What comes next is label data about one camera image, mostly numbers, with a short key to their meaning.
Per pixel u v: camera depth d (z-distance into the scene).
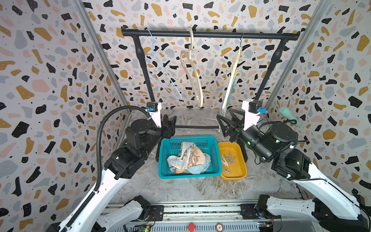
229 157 0.92
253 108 0.39
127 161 0.40
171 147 0.96
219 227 0.70
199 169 0.81
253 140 0.43
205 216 0.73
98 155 0.37
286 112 0.73
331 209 0.41
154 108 0.47
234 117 0.52
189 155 0.86
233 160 0.92
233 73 0.56
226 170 0.88
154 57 0.92
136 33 0.53
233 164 0.90
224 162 0.91
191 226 0.70
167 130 0.52
